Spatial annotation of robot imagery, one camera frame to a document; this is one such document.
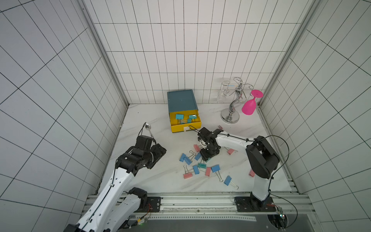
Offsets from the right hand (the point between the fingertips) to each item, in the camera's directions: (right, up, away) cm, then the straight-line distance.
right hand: (202, 157), depth 90 cm
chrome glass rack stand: (+23, +27, +20) cm, 41 cm away
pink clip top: (-3, +5, +2) cm, 6 cm away
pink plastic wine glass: (+32, +33, +5) cm, 46 cm away
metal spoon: (-39, +19, +13) cm, 45 cm away
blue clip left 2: (-9, -1, -3) cm, 10 cm away
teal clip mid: (-5, +26, +1) cm, 27 cm away
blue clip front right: (+14, -11, -9) cm, 20 cm away
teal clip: (-1, -4, -3) cm, 5 cm away
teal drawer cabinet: (-13, +37, +2) cm, 39 cm away
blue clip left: (-13, +1, 0) cm, 13 cm away
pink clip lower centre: (+3, -7, -5) cm, 9 cm away
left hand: (-24, +5, -15) cm, 28 cm away
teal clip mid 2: (-8, +24, -2) cm, 25 cm away
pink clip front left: (-10, -8, -7) cm, 14 cm away
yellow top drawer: (-17, +19, -2) cm, 26 cm away
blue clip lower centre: (-4, -6, -5) cm, 9 cm away
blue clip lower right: (+7, -5, -5) cm, 10 cm away
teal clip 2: (-15, +26, 0) cm, 30 cm away
